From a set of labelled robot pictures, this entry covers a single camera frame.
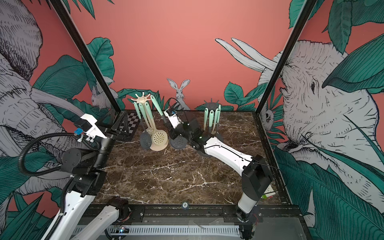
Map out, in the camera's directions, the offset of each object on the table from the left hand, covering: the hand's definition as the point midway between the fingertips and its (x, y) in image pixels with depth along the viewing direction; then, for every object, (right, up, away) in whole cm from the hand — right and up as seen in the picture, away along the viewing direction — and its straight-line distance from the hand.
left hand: (120, 111), depth 53 cm
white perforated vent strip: (+10, -56, +17) cm, 59 cm away
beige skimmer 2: (+5, -14, +35) cm, 39 cm away
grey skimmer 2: (+18, -14, +25) cm, 34 cm away
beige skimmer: (-1, -9, +35) cm, 36 cm away
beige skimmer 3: (+32, -2, +18) cm, 37 cm away
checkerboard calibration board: (-20, -2, +57) cm, 61 cm away
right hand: (+11, -3, +21) cm, 24 cm away
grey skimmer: (-3, -15, +35) cm, 38 cm away
